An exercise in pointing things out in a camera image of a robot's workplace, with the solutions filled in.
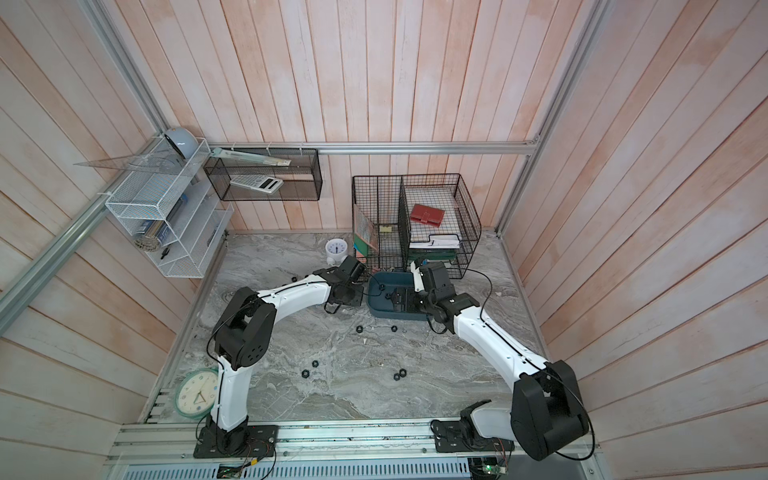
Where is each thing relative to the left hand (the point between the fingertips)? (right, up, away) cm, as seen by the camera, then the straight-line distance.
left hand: (354, 299), depth 98 cm
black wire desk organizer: (+18, +29, +16) cm, 38 cm away
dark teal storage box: (+10, +5, +6) cm, 13 cm away
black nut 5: (+2, -9, -5) cm, 11 cm away
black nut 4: (+15, -19, -14) cm, 28 cm away
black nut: (-13, -19, -14) cm, 27 cm away
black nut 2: (-10, -17, -12) cm, 24 cm away
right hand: (+16, +3, -12) cm, 20 cm away
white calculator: (-31, +39, 0) cm, 50 cm away
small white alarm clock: (-8, +17, +12) cm, 22 cm away
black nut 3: (+13, -20, -15) cm, 28 cm away
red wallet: (+24, +28, -5) cm, 37 cm away
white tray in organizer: (+27, +19, -5) cm, 34 cm away
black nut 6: (+13, -9, -5) cm, 17 cm away
